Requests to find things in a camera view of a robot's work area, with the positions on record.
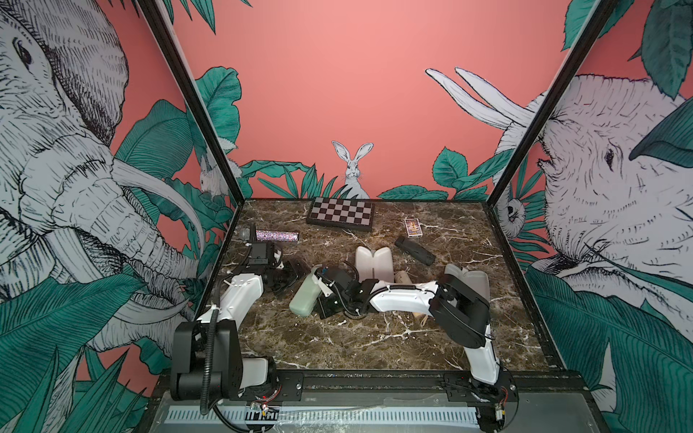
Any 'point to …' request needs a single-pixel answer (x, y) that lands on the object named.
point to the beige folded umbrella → (403, 277)
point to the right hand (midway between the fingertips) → (311, 306)
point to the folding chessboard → (341, 213)
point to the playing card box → (413, 227)
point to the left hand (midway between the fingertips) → (304, 272)
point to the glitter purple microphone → (277, 235)
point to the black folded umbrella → (425, 255)
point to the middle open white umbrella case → (377, 264)
